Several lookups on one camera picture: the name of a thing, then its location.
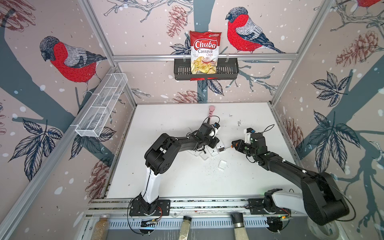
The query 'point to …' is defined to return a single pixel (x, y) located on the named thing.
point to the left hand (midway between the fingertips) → (218, 139)
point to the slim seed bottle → (184, 230)
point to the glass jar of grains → (100, 231)
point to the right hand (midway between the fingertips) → (231, 144)
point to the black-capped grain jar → (239, 231)
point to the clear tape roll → (330, 231)
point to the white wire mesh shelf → (100, 106)
